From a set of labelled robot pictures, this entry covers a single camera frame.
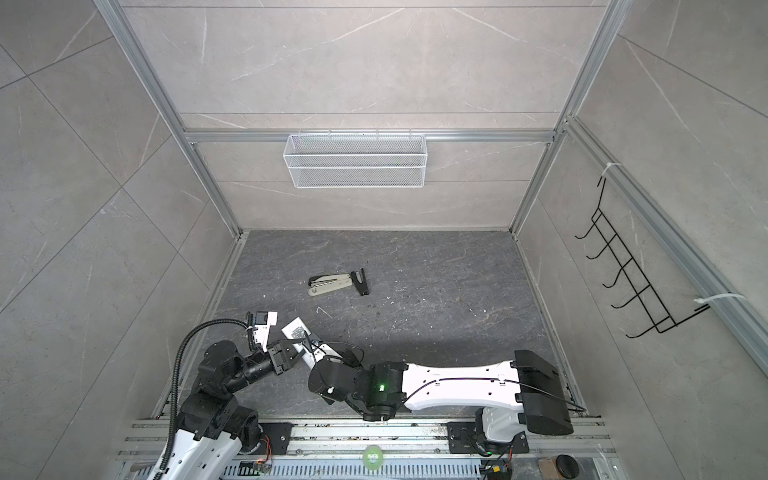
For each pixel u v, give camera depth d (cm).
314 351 57
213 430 54
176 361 55
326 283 101
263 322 66
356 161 100
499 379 41
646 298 63
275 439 73
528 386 40
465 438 73
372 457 71
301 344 68
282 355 63
